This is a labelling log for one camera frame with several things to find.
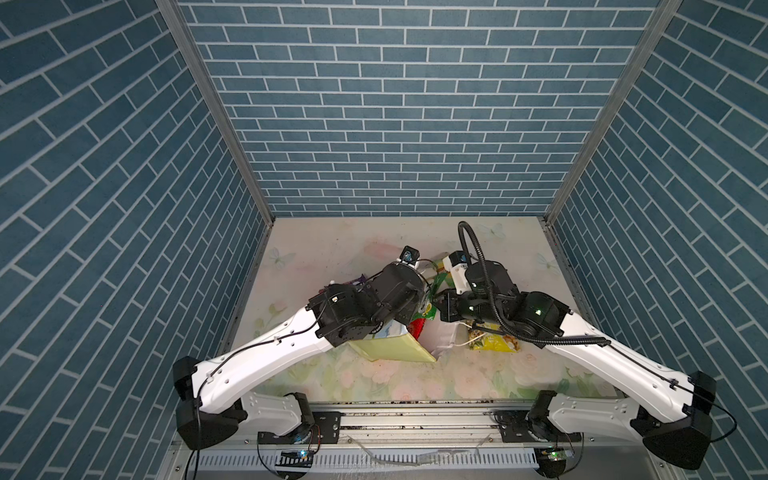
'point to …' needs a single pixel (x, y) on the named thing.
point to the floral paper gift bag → (397, 341)
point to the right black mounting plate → (514, 428)
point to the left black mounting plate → (326, 428)
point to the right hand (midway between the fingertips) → (433, 300)
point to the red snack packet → (416, 326)
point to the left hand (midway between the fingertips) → (417, 295)
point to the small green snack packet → (426, 311)
